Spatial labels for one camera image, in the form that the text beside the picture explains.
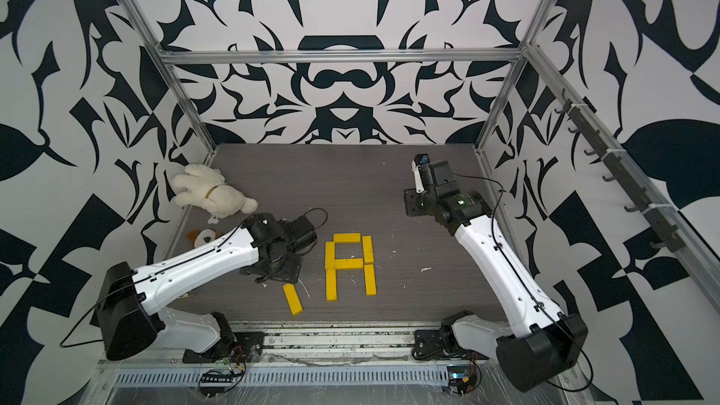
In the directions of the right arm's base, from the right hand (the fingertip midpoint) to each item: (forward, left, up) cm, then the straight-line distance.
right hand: (413, 192), depth 77 cm
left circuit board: (-41, +50, -22) cm, 69 cm away
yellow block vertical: (-8, +24, -22) cm, 33 cm away
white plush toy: (+12, +66, -13) cm, 68 cm away
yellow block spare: (-16, +12, -23) cm, 30 cm away
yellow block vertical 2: (-17, +24, -24) cm, 37 cm away
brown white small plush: (-3, +67, -20) cm, 70 cm away
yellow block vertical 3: (-6, +12, -23) cm, 27 cm away
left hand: (-16, +37, -11) cm, 42 cm away
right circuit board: (-40, -10, -25) cm, 48 cm away
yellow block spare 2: (-21, +34, -22) cm, 46 cm away
